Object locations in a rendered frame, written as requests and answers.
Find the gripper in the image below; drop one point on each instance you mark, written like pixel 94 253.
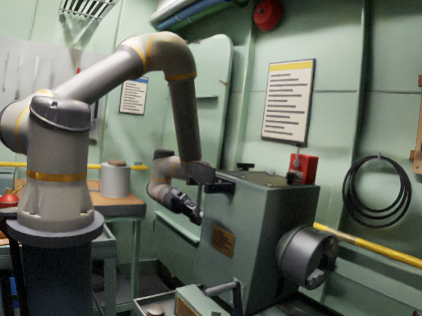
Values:
pixel 176 199

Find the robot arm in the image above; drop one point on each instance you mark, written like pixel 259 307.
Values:
pixel 56 143

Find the green lathe headstock body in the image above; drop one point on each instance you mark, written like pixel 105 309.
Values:
pixel 260 213

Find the green feed gearbox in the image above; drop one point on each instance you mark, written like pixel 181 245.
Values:
pixel 193 300

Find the grey lathe chuck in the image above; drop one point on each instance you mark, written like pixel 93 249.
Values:
pixel 305 256

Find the brass nameplate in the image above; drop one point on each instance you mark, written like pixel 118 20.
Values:
pixel 222 240

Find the black knob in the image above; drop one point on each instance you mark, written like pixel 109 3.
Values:
pixel 245 165

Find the orange-topped green workbench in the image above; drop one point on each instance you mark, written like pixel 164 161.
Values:
pixel 116 203

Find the grey cylinder canister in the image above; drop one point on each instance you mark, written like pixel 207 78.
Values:
pixel 115 181

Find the brown round lid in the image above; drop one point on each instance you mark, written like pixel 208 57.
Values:
pixel 117 162

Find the grey chip tray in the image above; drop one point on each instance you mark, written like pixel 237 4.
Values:
pixel 150 300

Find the red round tin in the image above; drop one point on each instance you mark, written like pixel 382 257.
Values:
pixel 156 311

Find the red control box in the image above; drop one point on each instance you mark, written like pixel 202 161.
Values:
pixel 308 168

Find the small white blue-headed poster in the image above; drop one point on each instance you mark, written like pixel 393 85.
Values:
pixel 133 96

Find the large white yellow-headed poster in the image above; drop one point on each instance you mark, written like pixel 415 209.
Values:
pixel 288 101

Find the red oil can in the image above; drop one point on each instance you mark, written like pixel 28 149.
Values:
pixel 8 200

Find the yellow handrail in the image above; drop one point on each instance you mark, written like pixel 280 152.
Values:
pixel 383 250
pixel 10 164

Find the overhead pipe bundle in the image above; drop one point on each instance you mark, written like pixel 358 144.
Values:
pixel 186 12

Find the red alarm bell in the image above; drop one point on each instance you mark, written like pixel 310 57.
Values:
pixel 267 14

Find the white ceiling vent grille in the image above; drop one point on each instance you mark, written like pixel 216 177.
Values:
pixel 88 7

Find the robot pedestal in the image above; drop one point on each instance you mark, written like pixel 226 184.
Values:
pixel 56 273

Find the grey tool wall panel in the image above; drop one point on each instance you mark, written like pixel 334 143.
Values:
pixel 33 66

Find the wooden wall board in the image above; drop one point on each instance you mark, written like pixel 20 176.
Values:
pixel 418 150

